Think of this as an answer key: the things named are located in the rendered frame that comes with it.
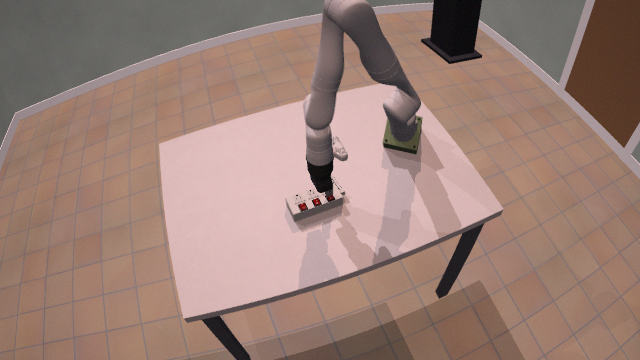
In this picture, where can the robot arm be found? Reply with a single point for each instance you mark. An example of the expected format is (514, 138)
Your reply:
(357, 19)

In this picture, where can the white power strip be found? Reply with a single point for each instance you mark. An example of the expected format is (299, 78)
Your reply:
(311, 202)

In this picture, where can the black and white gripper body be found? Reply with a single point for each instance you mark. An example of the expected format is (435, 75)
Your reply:
(320, 164)

